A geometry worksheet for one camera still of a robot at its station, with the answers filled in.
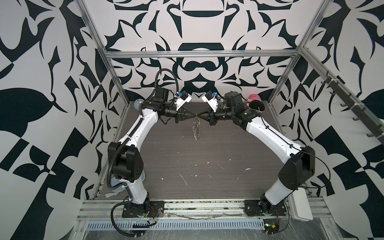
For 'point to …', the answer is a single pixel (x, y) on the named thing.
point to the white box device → (299, 206)
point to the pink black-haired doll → (255, 102)
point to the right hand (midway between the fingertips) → (199, 114)
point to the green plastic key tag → (198, 121)
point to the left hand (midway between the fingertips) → (196, 113)
